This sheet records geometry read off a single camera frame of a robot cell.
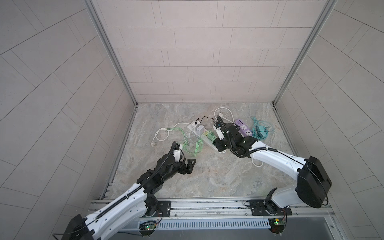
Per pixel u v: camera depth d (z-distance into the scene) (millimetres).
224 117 1082
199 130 925
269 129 1016
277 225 682
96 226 411
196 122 939
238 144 604
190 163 679
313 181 407
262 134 963
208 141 923
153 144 929
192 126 945
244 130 989
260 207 711
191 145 931
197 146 811
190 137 972
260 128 993
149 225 642
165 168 569
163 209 711
